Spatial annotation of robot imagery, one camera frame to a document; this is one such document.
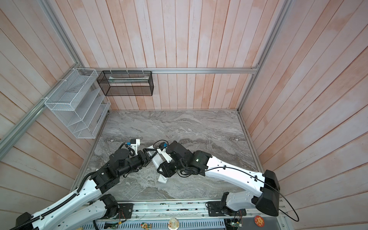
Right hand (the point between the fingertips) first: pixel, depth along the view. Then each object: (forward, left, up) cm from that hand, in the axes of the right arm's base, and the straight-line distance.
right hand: (161, 168), depth 69 cm
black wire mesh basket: (+63, +33, +6) cm, 71 cm away
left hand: (+6, +2, +2) cm, 7 cm away
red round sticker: (-18, -50, -19) cm, 56 cm away
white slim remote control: (+3, +1, +3) cm, 4 cm away
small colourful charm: (-22, +7, -18) cm, 29 cm away
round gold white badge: (-21, -6, -19) cm, 28 cm away
